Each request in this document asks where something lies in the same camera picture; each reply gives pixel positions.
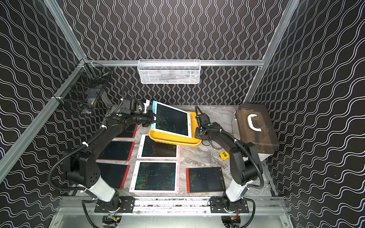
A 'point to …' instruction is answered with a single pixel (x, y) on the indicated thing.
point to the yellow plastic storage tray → (163, 137)
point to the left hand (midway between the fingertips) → (161, 115)
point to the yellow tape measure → (224, 155)
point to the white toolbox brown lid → (253, 123)
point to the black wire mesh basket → (83, 88)
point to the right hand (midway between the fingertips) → (200, 134)
